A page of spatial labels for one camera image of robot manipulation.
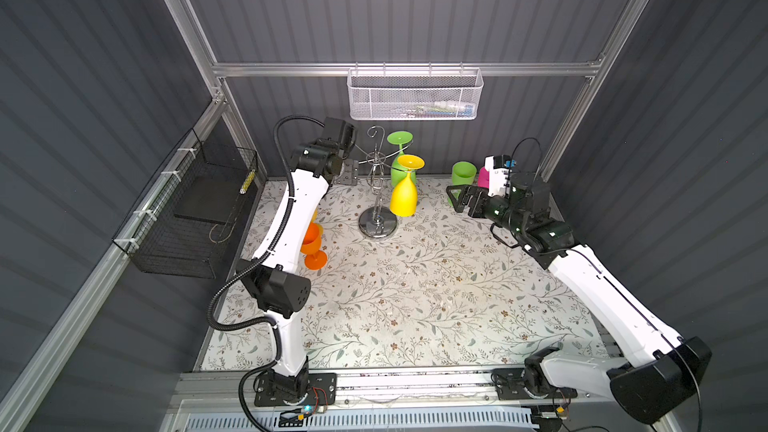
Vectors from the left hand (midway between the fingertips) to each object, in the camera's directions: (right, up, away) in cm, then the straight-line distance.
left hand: (334, 170), depth 80 cm
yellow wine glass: (+19, -7, +4) cm, 21 cm away
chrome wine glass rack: (+11, -15, +25) cm, 31 cm away
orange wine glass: (-7, -21, +4) cm, 22 cm away
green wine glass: (+40, +1, +21) cm, 45 cm away
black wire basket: (-34, -13, -6) cm, 37 cm away
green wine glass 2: (+18, +10, +6) cm, 22 cm away
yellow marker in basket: (-24, -2, +3) cm, 25 cm away
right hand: (+33, -6, -8) cm, 35 cm away
